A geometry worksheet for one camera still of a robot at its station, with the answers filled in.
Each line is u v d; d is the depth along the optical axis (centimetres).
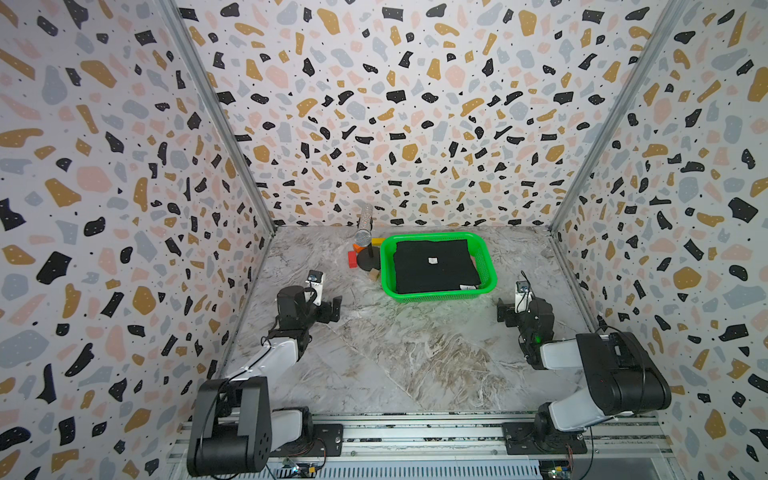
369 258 109
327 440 74
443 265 104
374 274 105
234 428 41
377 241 113
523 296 80
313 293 76
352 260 109
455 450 73
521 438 73
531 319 75
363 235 87
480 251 106
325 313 80
